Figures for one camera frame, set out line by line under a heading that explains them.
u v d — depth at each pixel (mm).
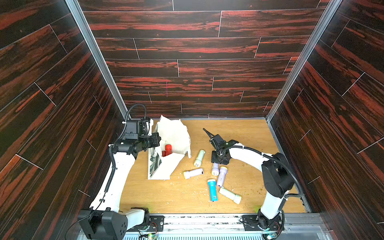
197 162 927
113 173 439
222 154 676
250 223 730
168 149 955
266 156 512
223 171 884
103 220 367
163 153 951
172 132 866
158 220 750
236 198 797
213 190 838
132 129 553
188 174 898
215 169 885
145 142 615
